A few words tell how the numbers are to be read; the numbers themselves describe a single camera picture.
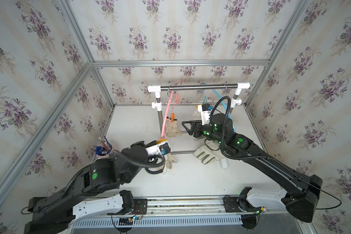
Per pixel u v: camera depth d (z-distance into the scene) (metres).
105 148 0.84
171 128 0.85
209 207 0.73
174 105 1.29
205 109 0.59
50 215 0.38
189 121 0.65
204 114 0.60
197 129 0.58
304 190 0.39
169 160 0.79
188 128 0.62
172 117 0.78
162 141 0.51
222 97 0.52
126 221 0.69
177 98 1.22
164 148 0.46
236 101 0.67
